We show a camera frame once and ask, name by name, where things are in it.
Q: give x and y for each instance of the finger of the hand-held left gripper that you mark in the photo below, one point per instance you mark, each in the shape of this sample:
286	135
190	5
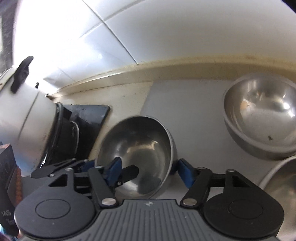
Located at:
129	172
57	165

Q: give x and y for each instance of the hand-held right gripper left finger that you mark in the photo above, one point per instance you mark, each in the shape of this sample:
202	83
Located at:
113	170

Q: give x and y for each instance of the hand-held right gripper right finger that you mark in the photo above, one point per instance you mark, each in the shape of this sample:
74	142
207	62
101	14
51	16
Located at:
187	172

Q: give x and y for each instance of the stainless steel bowl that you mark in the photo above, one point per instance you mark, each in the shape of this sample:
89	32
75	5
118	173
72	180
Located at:
286	185
138	143
261	111

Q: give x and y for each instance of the black induction cooktop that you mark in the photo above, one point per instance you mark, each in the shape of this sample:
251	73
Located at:
92	120

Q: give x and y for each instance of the white cooking pot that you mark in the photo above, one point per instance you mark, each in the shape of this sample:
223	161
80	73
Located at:
20	115

